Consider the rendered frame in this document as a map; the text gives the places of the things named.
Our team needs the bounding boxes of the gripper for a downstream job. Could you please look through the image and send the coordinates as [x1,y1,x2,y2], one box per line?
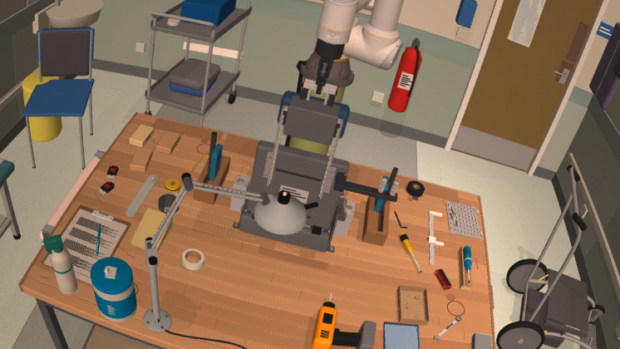
[313,41,346,93]

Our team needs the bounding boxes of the white push-bar grip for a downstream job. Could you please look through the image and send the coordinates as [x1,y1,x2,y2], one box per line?
[300,80,338,106]

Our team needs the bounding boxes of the grey headrest with blue sides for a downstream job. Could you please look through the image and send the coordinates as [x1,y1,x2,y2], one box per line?
[278,91,351,146]

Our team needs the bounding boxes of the grey pushchair seat body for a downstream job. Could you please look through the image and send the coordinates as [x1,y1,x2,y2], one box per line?
[234,99,358,253]

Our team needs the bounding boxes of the white plastic bar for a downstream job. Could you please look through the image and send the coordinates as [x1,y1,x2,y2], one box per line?
[426,209,445,267]

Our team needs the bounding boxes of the red fire extinguisher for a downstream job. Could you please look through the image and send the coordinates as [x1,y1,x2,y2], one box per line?
[386,37,423,114]

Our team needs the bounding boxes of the black support rod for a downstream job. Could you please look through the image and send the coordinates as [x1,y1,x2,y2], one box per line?
[333,174,399,203]

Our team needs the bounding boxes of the grey cushion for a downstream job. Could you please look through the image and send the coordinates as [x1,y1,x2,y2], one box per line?
[168,57,222,91]

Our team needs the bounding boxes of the grey trolley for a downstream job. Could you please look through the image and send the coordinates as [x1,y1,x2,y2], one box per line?
[145,0,253,129]

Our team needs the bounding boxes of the blue cushion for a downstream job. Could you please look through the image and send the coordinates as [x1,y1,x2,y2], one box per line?
[169,80,219,97]

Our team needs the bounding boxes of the black tape roll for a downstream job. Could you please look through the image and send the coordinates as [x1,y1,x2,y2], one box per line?
[405,179,427,200]

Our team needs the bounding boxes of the grey desk lamp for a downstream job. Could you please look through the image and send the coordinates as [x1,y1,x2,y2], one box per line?
[142,172,321,334]

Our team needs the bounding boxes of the brown wooden pad holder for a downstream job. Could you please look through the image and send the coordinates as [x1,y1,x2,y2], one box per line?
[362,192,391,247]
[193,155,232,205]

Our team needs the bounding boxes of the brown wooden block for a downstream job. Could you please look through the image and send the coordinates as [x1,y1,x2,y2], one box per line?
[155,131,182,155]
[129,147,154,174]

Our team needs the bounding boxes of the yellow and black screwdriver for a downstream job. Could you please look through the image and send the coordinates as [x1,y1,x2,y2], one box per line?
[397,232,423,274]

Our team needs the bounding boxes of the cream foam block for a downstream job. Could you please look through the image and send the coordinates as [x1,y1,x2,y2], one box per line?
[128,124,155,148]

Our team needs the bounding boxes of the brown door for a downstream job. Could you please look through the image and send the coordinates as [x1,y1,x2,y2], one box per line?
[444,0,608,176]

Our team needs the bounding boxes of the grey perforated plate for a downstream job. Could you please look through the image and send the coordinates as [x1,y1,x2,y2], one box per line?
[444,200,485,240]

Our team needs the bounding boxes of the black round cap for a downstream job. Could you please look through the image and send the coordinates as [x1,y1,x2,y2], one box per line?
[158,193,181,214]

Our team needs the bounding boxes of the grey metal ruler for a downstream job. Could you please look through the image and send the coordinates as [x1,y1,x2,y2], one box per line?
[125,174,160,219]

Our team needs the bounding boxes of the white tape roll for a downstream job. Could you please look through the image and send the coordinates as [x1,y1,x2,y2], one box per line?
[180,248,206,272]

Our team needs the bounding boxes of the blue screwdriver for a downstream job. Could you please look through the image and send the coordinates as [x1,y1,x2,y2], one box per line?
[459,245,474,291]

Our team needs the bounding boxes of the red small block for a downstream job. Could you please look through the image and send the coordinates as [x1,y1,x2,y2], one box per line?
[434,268,453,291]

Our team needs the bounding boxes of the yellow flat pad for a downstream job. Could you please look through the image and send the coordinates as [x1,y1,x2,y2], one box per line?
[130,207,174,251]

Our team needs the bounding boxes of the wooden screw tray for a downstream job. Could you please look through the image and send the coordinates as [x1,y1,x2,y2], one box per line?
[396,285,431,326]

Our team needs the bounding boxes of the orange power drill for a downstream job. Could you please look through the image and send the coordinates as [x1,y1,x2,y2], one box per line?
[311,292,377,349]

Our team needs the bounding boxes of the beige wash basin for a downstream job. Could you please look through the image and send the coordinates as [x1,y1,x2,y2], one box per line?
[45,0,106,30]

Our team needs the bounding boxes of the blue chair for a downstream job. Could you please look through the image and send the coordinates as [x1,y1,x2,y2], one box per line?
[21,26,96,170]

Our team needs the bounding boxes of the blue flat box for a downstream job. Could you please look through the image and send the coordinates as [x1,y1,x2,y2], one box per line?
[382,322,421,349]

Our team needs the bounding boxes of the pink paper roll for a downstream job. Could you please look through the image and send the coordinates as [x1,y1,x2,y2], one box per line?
[40,149,106,239]

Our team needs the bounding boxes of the silver wrench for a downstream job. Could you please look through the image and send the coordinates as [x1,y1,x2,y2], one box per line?
[431,315,463,343]

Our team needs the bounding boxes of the dark monitor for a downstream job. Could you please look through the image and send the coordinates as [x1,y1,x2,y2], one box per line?
[588,35,620,111]

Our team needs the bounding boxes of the yellow bin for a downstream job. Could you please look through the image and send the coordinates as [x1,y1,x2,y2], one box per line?
[21,70,63,143]

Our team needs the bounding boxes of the clipboard with paper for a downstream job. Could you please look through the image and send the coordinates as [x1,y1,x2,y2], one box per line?
[42,206,132,285]

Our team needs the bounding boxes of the blue and white wipes canister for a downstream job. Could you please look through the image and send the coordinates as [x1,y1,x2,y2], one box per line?
[90,256,138,323]

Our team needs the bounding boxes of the grey green cabinet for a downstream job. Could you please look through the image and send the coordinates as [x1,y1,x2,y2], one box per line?
[551,86,620,349]

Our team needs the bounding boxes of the white spray bottle green top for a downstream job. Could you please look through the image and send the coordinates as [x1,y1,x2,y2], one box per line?
[42,233,79,296]

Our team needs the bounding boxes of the teal stool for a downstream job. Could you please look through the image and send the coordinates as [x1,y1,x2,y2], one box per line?
[0,159,22,241]

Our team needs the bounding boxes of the white wall rail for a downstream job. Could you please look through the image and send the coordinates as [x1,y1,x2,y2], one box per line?
[182,41,241,61]

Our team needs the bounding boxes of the blue wall dispenser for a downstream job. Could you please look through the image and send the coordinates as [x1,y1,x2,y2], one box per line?
[455,0,479,29]

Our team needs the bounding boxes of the black lamp cable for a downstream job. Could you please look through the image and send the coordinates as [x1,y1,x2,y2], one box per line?
[163,329,249,349]

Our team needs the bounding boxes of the blue wall sign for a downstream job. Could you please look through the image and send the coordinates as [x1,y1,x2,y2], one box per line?
[596,21,617,42]

